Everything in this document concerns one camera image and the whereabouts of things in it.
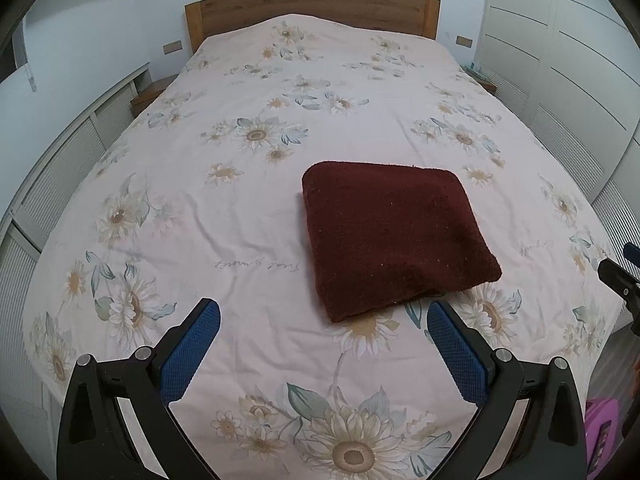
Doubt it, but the pink box on floor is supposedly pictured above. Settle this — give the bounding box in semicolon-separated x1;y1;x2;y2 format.
585;398;620;480

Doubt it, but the right wall switch plate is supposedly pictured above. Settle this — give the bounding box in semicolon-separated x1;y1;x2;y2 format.
456;36;473;48

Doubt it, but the right wooden nightstand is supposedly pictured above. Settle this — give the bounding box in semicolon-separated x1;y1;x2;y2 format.
462;66;497;96

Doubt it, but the white wardrobe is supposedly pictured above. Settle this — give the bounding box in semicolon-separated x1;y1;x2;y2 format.
474;0;640;201

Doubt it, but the wall switch plate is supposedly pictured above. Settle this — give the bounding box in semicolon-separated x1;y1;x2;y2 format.
163;40;182;55
456;36;473;48

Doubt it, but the left wooden nightstand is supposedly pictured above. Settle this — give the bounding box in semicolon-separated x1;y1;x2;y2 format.
130;75;177;117

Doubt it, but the wooden headboard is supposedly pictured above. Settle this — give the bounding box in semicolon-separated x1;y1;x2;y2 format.
184;0;440;50

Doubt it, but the floral pink bed cover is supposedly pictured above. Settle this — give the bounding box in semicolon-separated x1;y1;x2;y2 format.
23;14;623;479

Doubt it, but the dark red knit sweater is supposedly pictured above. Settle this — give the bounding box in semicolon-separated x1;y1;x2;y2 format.
302;162;502;323

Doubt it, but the left wall switch plate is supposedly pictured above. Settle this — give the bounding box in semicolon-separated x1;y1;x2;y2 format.
163;40;182;55

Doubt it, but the white slatted radiator cover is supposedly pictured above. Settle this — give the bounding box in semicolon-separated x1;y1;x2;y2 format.
0;62;153;441

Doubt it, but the wooden nightstand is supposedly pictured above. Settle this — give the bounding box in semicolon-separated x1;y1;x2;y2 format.
130;75;177;117
462;66;497;96

